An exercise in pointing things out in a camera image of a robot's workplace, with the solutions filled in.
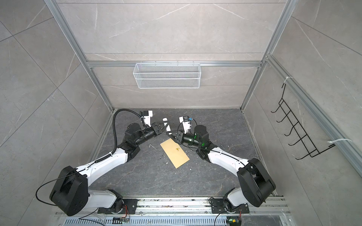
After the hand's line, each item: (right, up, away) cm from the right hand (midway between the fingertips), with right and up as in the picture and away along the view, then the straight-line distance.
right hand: (167, 133), depth 74 cm
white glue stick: (0, +3, -1) cm, 3 cm away
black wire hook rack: (+65, -3, -10) cm, 65 cm away
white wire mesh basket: (-4, +39, +27) cm, 48 cm away
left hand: (+1, +7, -1) cm, 7 cm away
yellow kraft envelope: (+2, -15, +21) cm, 26 cm away
